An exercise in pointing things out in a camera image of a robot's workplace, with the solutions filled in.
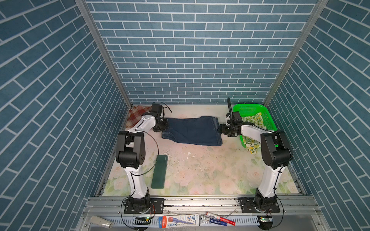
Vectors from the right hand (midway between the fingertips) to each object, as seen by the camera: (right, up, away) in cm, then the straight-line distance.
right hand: (220, 128), depth 101 cm
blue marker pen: (-8, -43, -33) cm, 54 cm away
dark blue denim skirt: (-13, -2, +1) cm, 13 cm away
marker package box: (-32, -42, -33) cm, 63 cm away
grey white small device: (-63, -41, -35) cm, 83 cm away
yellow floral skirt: (+29, +6, +9) cm, 31 cm away
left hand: (-38, +2, -3) cm, 38 cm away
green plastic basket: (+24, +14, +15) cm, 31 cm away
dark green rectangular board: (-39, -24, -17) cm, 50 cm away
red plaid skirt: (-65, +10, +10) cm, 66 cm away
